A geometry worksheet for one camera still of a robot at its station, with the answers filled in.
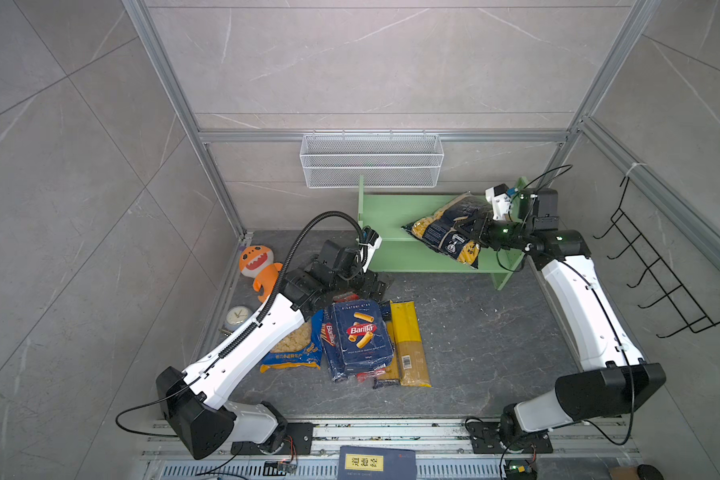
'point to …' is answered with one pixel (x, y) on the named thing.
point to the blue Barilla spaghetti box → (346, 326)
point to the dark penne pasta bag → (437, 229)
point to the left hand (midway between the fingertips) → (378, 265)
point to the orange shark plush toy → (257, 261)
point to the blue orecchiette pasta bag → (302, 348)
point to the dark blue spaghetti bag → (390, 377)
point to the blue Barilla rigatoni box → (363, 335)
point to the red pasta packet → (372, 374)
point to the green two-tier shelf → (396, 250)
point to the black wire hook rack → (690, 312)
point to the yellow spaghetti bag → (409, 349)
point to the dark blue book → (376, 463)
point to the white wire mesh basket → (385, 160)
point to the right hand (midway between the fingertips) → (456, 223)
